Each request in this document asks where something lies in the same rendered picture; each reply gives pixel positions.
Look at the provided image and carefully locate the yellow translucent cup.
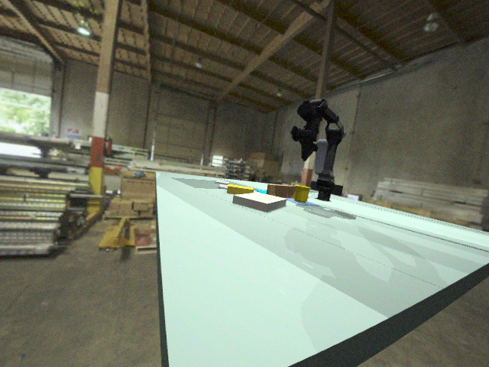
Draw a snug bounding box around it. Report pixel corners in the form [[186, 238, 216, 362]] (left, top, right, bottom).
[[294, 185, 311, 203]]

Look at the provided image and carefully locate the yellow rectangular block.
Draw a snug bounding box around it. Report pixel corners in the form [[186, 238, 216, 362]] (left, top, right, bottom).
[[227, 184, 254, 195]]

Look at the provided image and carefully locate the tan wooden flat bar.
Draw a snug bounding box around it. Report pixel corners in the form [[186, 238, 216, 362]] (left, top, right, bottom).
[[266, 184, 296, 198]]

